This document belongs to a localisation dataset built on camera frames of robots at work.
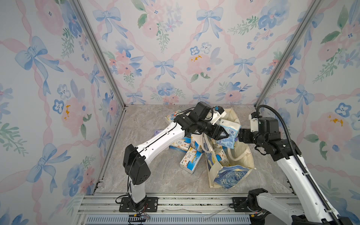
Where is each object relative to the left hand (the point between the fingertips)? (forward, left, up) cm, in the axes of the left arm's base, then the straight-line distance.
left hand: (226, 133), depth 68 cm
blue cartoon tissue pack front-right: (-5, +17, -22) cm, 28 cm away
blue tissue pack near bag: (+5, +14, -20) cm, 25 cm away
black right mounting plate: (-26, -9, -26) cm, 38 cm away
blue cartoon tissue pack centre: (+6, +21, -23) cm, 32 cm away
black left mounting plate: (-27, +38, -28) cm, 54 cm away
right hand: (+4, -12, -3) cm, 13 cm away
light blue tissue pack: (0, -2, +3) cm, 4 cm away
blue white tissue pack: (-5, -1, -18) cm, 19 cm away
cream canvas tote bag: (-11, -7, -9) cm, 17 cm away
